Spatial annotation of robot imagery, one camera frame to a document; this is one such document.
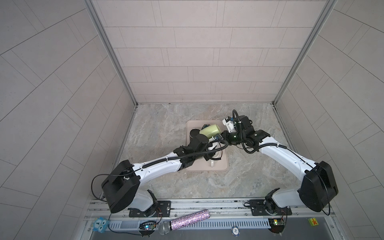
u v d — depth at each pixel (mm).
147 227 645
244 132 619
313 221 667
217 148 509
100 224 654
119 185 416
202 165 849
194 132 901
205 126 832
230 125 738
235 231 655
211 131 785
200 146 588
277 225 680
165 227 631
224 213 708
